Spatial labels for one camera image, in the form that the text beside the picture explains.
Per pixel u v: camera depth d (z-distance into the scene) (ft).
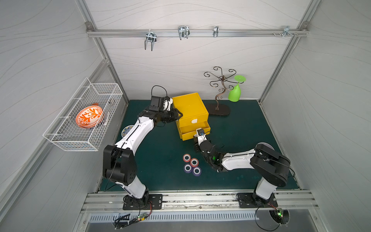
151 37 2.57
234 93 3.12
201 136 2.42
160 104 2.23
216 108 3.76
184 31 2.51
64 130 1.92
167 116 2.41
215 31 2.57
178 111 2.65
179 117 2.66
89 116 2.20
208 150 2.13
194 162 2.84
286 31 2.51
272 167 1.52
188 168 2.76
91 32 2.51
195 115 2.71
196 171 2.76
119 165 1.45
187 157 2.91
